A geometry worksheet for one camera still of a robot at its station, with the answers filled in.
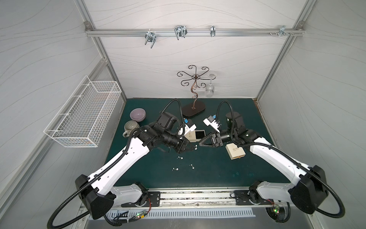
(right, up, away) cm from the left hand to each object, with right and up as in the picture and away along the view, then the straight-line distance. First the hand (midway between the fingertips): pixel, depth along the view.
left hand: (193, 149), depth 64 cm
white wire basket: (-53, +14, +6) cm, 55 cm away
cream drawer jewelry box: (+3, +1, +31) cm, 31 cm away
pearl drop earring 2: (-6, -12, +24) cm, 28 cm away
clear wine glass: (+13, +33, +32) cm, 48 cm away
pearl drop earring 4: (0, -16, +20) cm, 26 cm away
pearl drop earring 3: (-9, -17, +20) cm, 28 cm away
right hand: (+3, +2, +2) cm, 4 cm away
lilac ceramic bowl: (-40, +15, +42) cm, 60 cm away
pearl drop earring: (+1, +1, +1) cm, 2 cm away
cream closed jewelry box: (+27, -8, +24) cm, 37 cm away
